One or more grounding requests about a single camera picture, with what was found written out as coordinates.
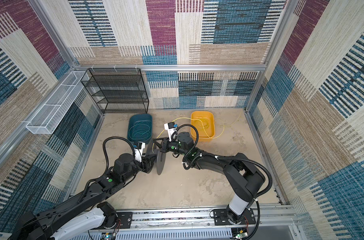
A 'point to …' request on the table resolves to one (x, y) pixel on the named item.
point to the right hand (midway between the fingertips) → (153, 143)
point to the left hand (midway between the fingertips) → (153, 153)
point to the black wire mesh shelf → (117, 90)
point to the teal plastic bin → (131, 121)
